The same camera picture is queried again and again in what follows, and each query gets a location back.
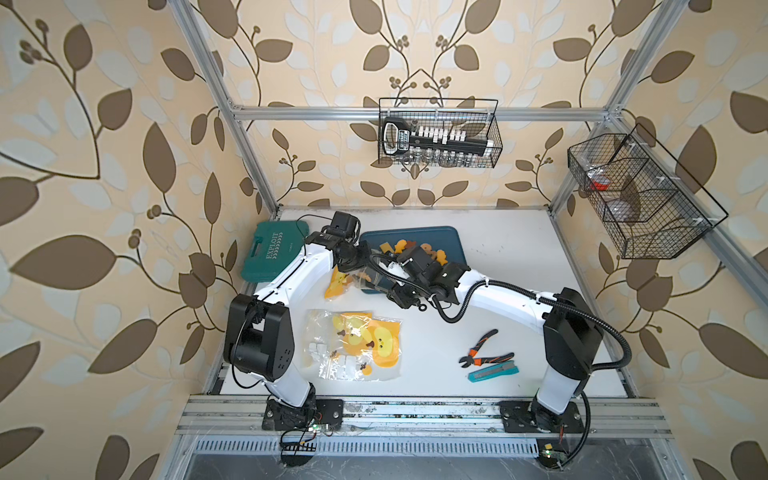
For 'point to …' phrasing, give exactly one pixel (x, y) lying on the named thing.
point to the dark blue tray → (445, 244)
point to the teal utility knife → (493, 372)
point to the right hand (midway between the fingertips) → (394, 289)
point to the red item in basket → (597, 186)
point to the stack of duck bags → (352, 346)
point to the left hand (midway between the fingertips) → (366, 255)
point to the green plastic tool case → (274, 245)
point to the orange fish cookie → (441, 257)
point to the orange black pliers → (471, 359)
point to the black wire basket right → (647, 205)
